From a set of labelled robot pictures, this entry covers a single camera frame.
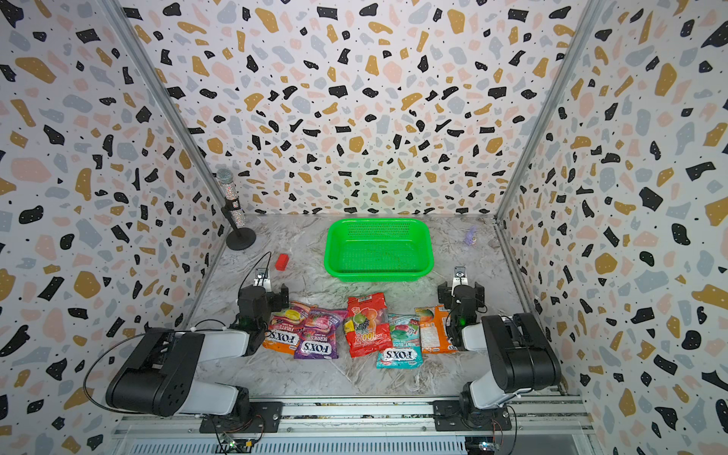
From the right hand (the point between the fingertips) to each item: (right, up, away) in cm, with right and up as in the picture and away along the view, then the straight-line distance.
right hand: (464, 282), depth 94 cm
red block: (-65, +6, +12) cm, 66 cm away
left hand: (-64, 0, -2) cm, 64 cm away
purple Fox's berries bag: (-47, -15, -8) cm, 50 cm away
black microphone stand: (-83, +15, +19) cm, 86 cm away
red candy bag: (-32, -12, -8) cm, 35 cm away
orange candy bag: (-11, -14, -6) cm, 19 cm away
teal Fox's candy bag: (-20, -18, -10) cm, 29 cm away
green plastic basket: (-29, +10, +17) cm, 35 cm away
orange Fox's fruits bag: (-58, -13, -6) cm, 59 cm away
